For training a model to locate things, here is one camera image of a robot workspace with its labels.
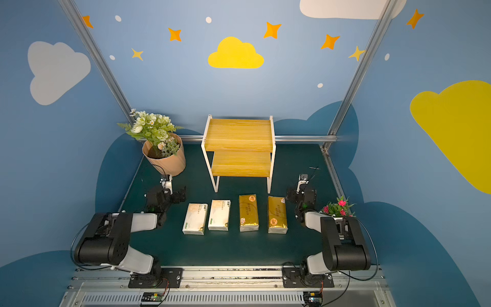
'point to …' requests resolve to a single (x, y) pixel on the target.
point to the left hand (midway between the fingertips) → (175, 184)
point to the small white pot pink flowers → (339, 210)
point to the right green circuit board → (312, 299)
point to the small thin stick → (316, 168)
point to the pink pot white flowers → (163, 148)
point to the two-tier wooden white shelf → (239, 148)
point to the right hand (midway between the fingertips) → (303, 186)
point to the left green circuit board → (152, 297)
